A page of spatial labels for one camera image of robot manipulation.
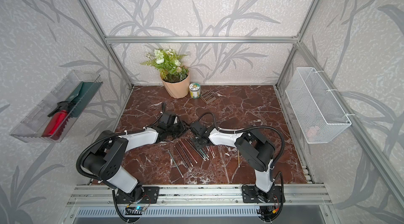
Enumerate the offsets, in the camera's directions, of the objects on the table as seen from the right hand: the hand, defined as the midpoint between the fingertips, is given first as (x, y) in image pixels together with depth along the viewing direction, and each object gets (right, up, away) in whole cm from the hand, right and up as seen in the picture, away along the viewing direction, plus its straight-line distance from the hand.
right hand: (198, 140), depth 92 cm
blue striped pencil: (-10, -2, -3) cm, 11 cm away
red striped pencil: (0, -10, -8) cm, 13 cm away
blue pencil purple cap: (+4, -6, -6) cm, 9 cm away
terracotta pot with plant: (-17, +40, +14) cm, 45 cm away
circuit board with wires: (-28, -27, -20) cm, 44 cm away
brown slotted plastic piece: (+6, +26, +19) cm, 33 cm away
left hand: (-4, +8, 0) cm, 9 cm away
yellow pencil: (+23, -8, -7) cm, 25 cm away
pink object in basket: (+54, +10, -21) cm, 59 cm away
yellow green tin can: (-4, +31, +16) cm, 35 cm away
